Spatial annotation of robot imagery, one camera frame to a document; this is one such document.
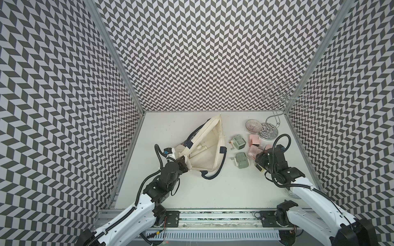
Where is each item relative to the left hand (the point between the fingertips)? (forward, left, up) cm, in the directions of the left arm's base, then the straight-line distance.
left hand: (185, 158), depth 81 cm
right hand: (+1, -42, -5) cm, 42 cm away
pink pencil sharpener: (+17, -42, -7) cm, 46 cm away
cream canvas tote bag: (+12, -10, -11) cm, 19 cm away
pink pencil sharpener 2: (+9, -40, -8) cm, 42 cm away
